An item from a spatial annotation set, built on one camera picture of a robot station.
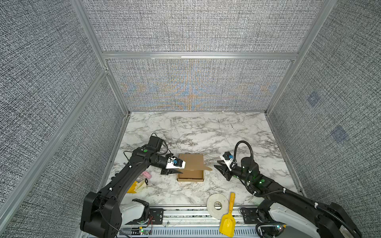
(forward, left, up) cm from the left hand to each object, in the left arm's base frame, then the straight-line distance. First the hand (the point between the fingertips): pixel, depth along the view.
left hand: (180, 165), depth 76 cm
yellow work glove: (-6, +25, -11) cm, 28 cm away
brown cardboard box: (-5, -6, +3) cm, 8 cm away
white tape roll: (-21, -18, -14) cm, 31 cm away
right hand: (+2, -19, -2) cm, 19 cm away
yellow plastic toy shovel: (-26, -21, -13) cm, 36 cm away
